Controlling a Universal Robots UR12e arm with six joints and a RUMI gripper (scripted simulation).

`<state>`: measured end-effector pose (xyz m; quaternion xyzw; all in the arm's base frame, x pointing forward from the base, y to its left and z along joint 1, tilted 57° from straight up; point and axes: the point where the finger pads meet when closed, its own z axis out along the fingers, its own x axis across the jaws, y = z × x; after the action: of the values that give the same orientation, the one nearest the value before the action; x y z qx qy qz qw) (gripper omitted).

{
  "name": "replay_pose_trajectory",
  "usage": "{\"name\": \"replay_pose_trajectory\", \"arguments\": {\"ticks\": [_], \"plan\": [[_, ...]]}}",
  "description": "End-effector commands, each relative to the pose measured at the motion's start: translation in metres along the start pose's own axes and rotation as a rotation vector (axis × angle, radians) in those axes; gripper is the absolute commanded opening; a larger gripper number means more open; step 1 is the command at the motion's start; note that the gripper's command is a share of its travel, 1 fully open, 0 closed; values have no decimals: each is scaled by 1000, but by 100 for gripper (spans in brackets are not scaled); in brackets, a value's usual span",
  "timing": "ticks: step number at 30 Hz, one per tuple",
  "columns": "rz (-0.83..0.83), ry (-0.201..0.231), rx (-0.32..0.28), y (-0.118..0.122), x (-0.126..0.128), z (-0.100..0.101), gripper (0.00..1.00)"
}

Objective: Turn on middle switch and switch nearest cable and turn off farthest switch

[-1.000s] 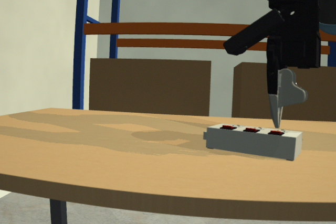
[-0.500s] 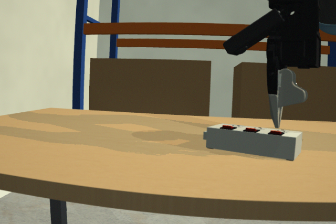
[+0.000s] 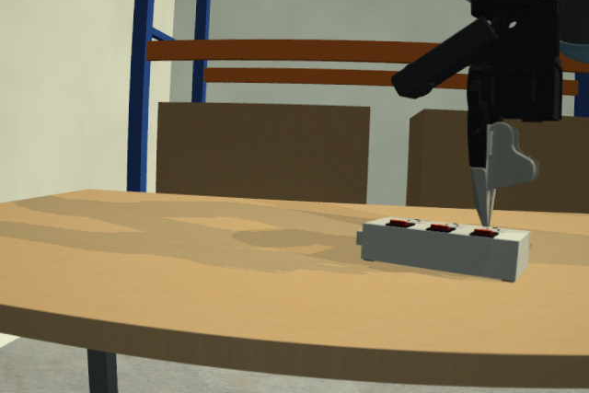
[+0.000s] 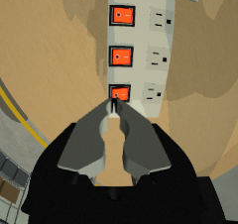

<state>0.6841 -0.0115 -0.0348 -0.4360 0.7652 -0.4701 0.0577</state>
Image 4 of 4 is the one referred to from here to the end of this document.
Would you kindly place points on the grey power strip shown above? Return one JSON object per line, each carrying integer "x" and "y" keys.
{"x": 139, "y": 46}

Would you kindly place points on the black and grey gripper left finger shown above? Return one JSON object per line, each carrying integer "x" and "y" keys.
{"x": 78, "y": 149}

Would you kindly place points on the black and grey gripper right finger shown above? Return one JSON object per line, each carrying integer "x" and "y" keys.
{"x": 148, "y": 149}

